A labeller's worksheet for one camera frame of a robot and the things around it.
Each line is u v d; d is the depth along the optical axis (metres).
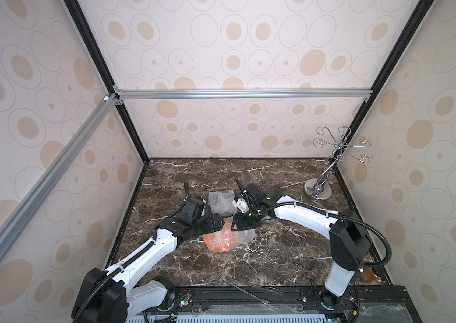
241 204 0.79
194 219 0.65
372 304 0.73
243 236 0.84
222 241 0.84
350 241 0.46
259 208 0.63
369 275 0.74
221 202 0.99
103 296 0.39
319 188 1.04
